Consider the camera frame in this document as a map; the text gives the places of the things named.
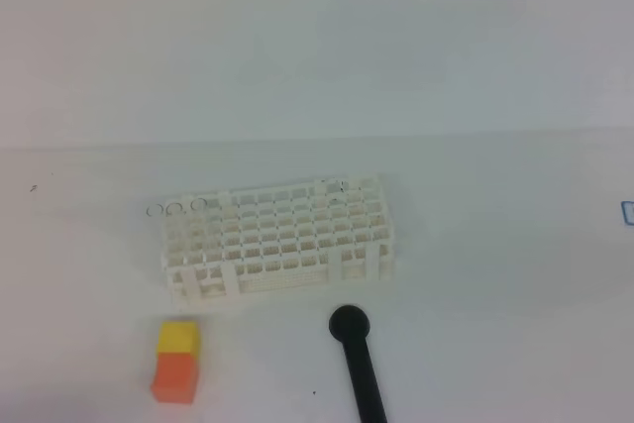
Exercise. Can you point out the white plastic test tube rack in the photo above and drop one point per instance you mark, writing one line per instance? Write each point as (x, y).
(296, 235)

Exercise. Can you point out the yellow block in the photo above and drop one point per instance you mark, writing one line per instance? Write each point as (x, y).
(179, 337)

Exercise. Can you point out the orange block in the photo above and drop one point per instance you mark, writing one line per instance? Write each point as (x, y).
(176, 378)

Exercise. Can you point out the blue square sticker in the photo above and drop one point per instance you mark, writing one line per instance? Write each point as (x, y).
(627, 209)

